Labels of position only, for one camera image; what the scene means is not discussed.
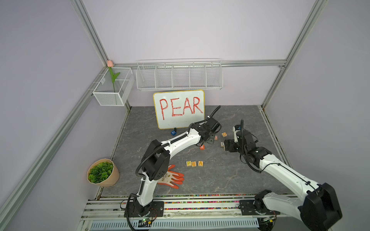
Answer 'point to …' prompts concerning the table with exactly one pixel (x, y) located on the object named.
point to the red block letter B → (202, 147)
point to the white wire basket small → (114, 86)
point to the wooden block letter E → (193, 164)
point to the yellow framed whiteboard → (179, 109)
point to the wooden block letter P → (188, 163)
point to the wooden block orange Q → (224, 134)
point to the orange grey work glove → (172, 178)
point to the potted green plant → (103, 172)
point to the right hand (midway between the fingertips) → (230, 140)
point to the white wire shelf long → (179, 74)
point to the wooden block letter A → (200, 163)
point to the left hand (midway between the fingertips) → (208, 138)
